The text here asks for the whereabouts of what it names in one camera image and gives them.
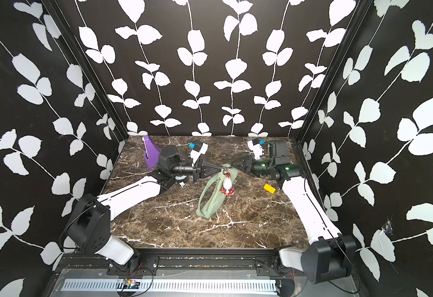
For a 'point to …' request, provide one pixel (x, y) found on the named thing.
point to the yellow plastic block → (270, 189)
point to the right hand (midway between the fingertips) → (233, 163)
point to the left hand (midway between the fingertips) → (219, 169)
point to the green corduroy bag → (216, 198)
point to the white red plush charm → (227, 188)
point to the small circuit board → (129, 284)
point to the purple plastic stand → (151, 151)
